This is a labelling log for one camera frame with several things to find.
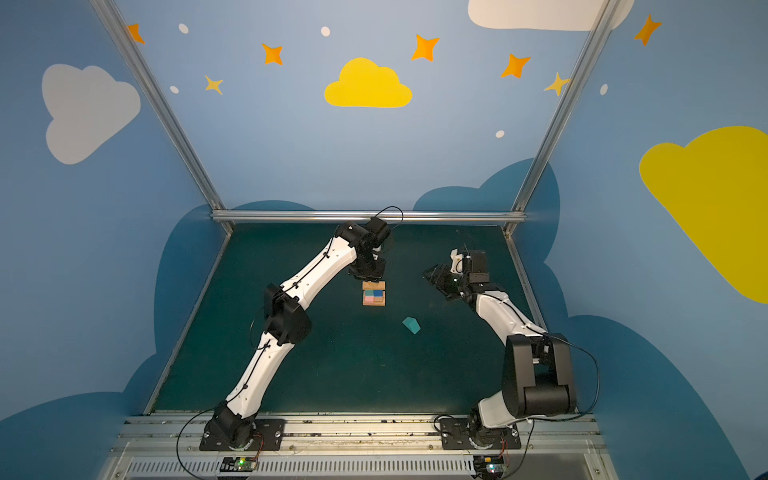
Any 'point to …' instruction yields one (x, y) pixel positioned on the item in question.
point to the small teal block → (369, 293)
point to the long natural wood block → (373, 285)
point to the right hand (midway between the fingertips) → (431, 273)
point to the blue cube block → (378, 293)
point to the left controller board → (238, 464)
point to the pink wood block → (368, 299)
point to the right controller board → (488, 466)
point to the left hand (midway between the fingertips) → (379, 278)
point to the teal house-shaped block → (412, 324)
